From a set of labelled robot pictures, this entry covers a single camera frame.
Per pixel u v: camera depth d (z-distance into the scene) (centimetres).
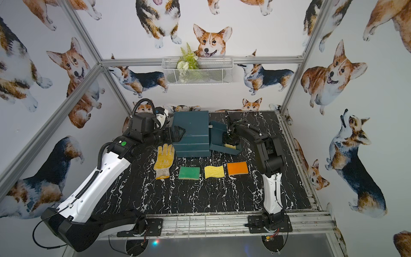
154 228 73
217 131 95
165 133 63
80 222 39
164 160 95
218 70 93
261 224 74
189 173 90
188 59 83
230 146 97
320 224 76
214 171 90
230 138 88
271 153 59
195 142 86
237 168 93
